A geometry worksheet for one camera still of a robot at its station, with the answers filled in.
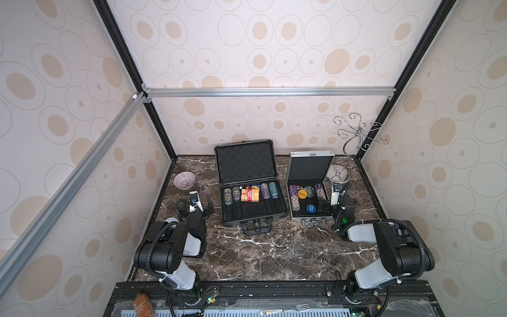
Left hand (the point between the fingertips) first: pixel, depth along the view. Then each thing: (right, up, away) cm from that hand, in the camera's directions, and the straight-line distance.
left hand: (201, 195), depth 89 cm
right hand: (+65, -2, +6) cm, 65 cm away
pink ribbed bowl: (-14, +6, +17) cm, 23 cm away
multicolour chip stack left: (+11, -2, +8) cm, 14 cm away
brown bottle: (-14, -37, -20) cm, 44 cm away
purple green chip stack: (+15, -1, +9) cm, 18 cm away
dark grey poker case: (+21, +15, +14) cm, 29 cm away
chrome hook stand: (+72, +9, +21) cm, 75 cm away
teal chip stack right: (+33, +1, +11) cm, 35 cm away
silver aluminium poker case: (+51, -1, +11) cm, 52 cm away
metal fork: (+40, -39, -18) cm, 58 cm away
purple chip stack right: (+29, +1, +11) cm, 31 cm away
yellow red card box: (+22, -1, +9) cm, 23 cm away
